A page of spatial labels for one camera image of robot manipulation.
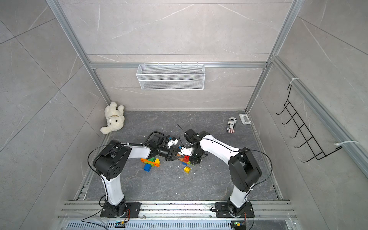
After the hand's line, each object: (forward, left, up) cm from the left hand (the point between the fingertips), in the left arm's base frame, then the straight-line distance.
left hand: (183, 156), depth 87 cm
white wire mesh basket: (+50, +7, +24) cm, 56 cm away
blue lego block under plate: (-3, -1, -3) cm, 5 cm away
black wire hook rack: (+7, -59, +27) cm, 65 cm away
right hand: (-2, -8, 0) cm, 8 cm away
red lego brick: (-3, -2, +5) cm, 6 cm away
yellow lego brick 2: (-7, -2, -4) cm, 8 cm away
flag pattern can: (+26, -37, -3) cm, 46 cm away
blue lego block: (-4, +23, -5) cm, 24 cm away
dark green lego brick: (0, +20, -2) cm, 20 cm away
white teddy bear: (+30, +50, +3) cm, 58 cm away
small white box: (+34, -51, -6) cm, 62 cm away
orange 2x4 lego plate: (-3, +17, -4) cm, 17 cm away
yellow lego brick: (-1, +16, -3) cm, 17 cm away
